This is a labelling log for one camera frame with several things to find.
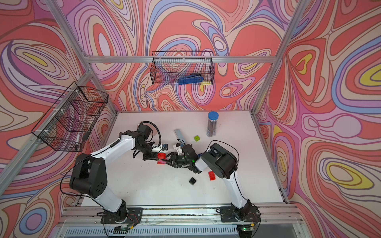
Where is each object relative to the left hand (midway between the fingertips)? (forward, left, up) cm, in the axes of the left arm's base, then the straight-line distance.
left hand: (157, 154), depth 89 cm
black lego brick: (-14, -21, -6) cm, 26 cm away
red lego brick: (-12, -33, -4) cm, 35 cm away
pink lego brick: (-3, -2, -3) cm, 5 cm away
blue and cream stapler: (+16, -12, -3) cm, 21 cm away
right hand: (-5, -4, -4) cm, 8 cm away
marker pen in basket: (-4, +36, +19) cm, 41 cm away
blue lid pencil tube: (+19, -34, +14) cm, 41 cm away
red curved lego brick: (-3, -3, +4) cm, 6 cm away
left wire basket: (+7, +44, +22) cm, 50 cm away
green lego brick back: (+15, -24, -4) cm, 29 cm away
